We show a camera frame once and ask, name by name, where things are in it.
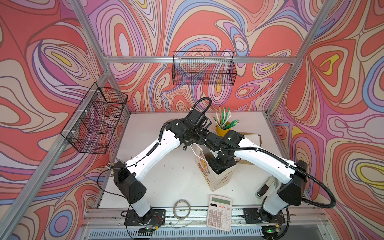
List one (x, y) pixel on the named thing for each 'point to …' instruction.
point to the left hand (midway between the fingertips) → (206, 138)
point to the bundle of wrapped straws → (222, 119)
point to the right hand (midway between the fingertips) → (222, 172)
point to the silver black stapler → (260, 192)
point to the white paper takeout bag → (216, 182)
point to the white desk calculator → (219, 212)
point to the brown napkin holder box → (254, 137)
